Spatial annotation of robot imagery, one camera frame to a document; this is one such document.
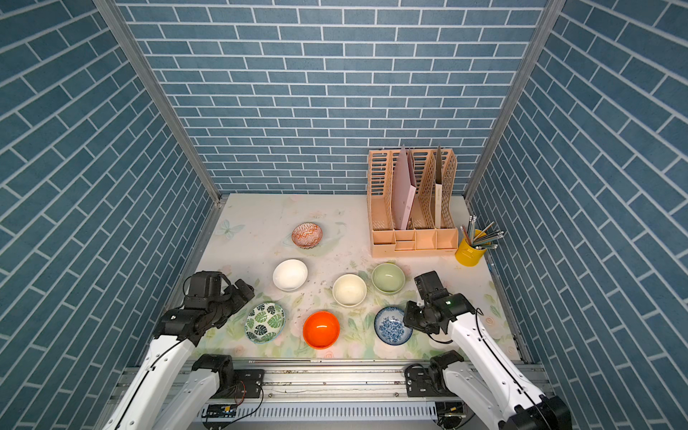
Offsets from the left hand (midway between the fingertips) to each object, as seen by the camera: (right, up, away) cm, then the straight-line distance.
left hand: (251, 295), depth 80 cm
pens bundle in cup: (+77, +16, +15) cm, 81 cm away
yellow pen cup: (+71, +10, +14) cm, 74 cm away
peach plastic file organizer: (+55, +17, +17) cm, 60 cm away
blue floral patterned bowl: (+42, -12, +4) cm, 44 cm away
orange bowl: (+21, -12, +3) cm, 24 cm away
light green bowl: (+43, +2, +14) cm, 45 cm away
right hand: (+48, -8, +1) cm, 48 cm away
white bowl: (+8, +3, +14) cm, 16 cm away
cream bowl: (+29, -2, +12) cm, 32 cm away
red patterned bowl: (+12, +16, +25) cm, 33 cm away
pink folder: (+50, +35, +19) cm, 64 cm away
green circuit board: (-6, -29, -8) cm, 31 cm away
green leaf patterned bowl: (+2, -10, +5) cm, 12 cm away
